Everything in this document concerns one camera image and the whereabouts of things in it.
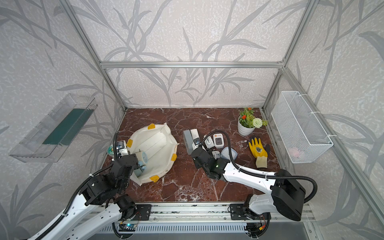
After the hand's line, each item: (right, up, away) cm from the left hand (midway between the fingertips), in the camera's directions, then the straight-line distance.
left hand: (132, 153), depth 72 cm
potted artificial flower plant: (+63, +15, +23) cm, 68 cm away
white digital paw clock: (+45, +3, +25) cm, 51 cm away
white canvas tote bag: (+6, -1, +26) cm, 27 cm away
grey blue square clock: (+26, +4, +18) cm, 32 cm away
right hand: (+31, -2, +11) cm, 33 cm away
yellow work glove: (+70, -4, +22) cm, 74 cm away
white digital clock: (+29, +7, +25) cm, 39 cm away
